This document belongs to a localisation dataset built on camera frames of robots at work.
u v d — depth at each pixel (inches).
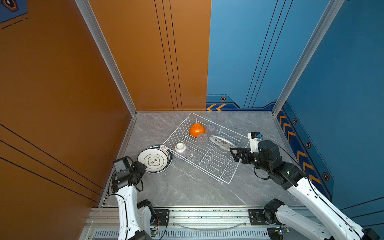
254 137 24.9
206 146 38.0
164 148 38.0
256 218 28.5
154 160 34.8
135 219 17.4
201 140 39.3
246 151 24.5
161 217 29.1
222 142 35.8
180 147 36.0
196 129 40.4
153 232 27.5
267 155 20.8
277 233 27.8
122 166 23.6
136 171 26.8
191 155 33.4
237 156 25.4
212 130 39.0
